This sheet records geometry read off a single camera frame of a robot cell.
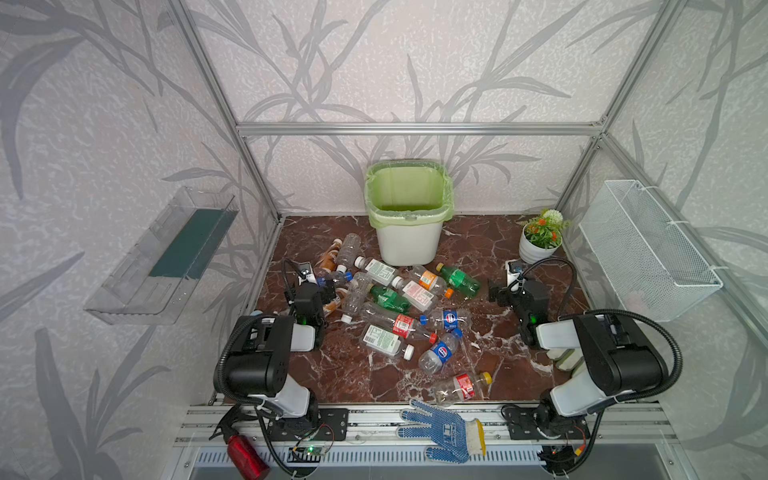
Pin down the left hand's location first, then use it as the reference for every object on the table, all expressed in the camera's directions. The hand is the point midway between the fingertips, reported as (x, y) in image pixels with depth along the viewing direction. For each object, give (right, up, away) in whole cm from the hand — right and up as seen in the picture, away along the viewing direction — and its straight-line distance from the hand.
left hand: (314, 268), depth 93 cm
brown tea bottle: (+2, +2, +8) cm, 9 cm away
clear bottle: (+13, -12, -2) cm, 18 cm away
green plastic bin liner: (+30, +26, +11) cm, 41 cm away
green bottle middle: (+24, -10, +2) cm, 26 cm away
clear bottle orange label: (+37, -4, +3) cm, 37 cm away
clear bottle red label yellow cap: (+43, -29, -19) cm, 55 cm away
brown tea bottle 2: (+6, -11, -3) cm, 13 cm away
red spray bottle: (-9, -40, -26) cm, 49 cm away
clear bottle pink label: (+32, -8, 0) cm, 33 cm away
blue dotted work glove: (+42, -39, -21) cm, 61 cm away
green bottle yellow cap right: (+48, -6, +4) cm, 49 cm away
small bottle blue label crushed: (+42, -14, -7) cm, 45 cm away
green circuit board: (+7, -41, -23) cm, 48 cm away
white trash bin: (+30, +7, +3) cm, 31 cm away
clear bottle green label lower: (+22, -19, -9) cm, 30 cm away
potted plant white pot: (+72, +10, +1) cm, 73 cm away
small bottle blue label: (+6, -3, +5) cm, 8 cm away
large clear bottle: (+9, +5, +11) cm, 15 cm away
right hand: (+61, 0, +1) cm, 61 cm away
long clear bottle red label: (+27, -15, -8) cm, 32 cm away
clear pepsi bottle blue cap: (+38, -22, -13) cm, 46 cm away
